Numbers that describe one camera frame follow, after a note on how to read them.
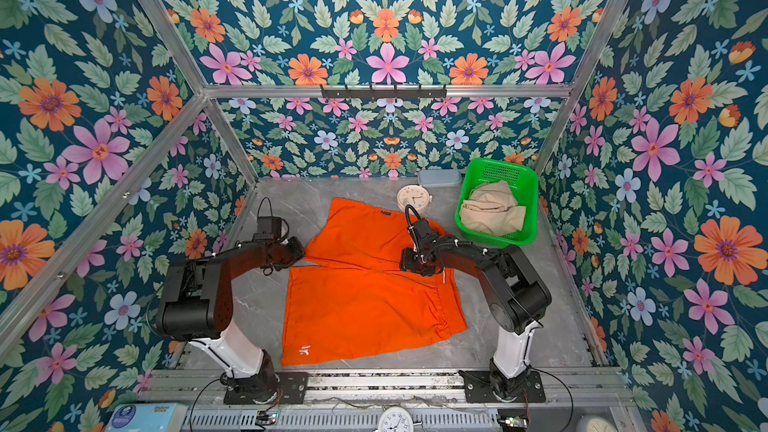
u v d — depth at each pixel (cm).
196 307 48
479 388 73
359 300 89
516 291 50
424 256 70
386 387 75
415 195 111
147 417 66
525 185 109
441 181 118
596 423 66
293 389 73
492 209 93
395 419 67
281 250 86
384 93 93
